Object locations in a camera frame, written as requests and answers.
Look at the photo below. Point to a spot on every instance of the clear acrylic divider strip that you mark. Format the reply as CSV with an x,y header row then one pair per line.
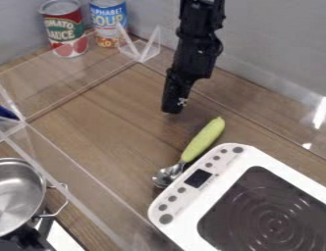
x,y
40,139

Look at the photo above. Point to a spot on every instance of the stainless steel pot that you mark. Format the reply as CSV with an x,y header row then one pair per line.
x,y
22,196

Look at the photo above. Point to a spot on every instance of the tomato sauce can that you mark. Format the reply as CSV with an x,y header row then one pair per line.
x,y
65,27

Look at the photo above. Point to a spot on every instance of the blue object at left edge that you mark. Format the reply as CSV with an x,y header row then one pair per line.
x,y
8,114

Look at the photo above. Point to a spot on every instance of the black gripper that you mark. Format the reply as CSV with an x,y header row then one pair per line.
x,y
194,62

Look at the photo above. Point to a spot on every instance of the green handled metal spoon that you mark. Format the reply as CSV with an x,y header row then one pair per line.
x,y
199,144

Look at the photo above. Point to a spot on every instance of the white and black stove top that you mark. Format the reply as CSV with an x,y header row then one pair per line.
x,y
241,201

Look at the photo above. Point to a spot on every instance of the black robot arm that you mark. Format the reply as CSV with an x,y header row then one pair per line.
x,y
202,17

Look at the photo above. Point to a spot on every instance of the alphabet soup can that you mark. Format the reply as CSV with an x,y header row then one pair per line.
x,y
108,14

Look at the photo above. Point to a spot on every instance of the clear acrylic corner bracket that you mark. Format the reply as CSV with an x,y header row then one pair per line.
x,y
140,50

